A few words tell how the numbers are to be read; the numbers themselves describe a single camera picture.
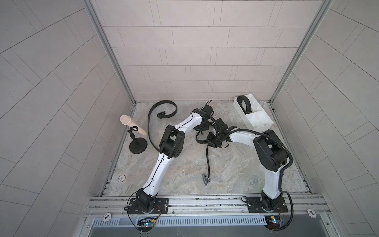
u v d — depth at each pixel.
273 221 0.68
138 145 0.91
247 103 1.02
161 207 0.70
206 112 0.78
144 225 0.65
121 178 0.80
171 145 0.62
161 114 1.04
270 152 0.51
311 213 0.70
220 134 0.75
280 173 0.54
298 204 0.74
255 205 0.72
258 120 0.99
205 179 0.77
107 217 0.68
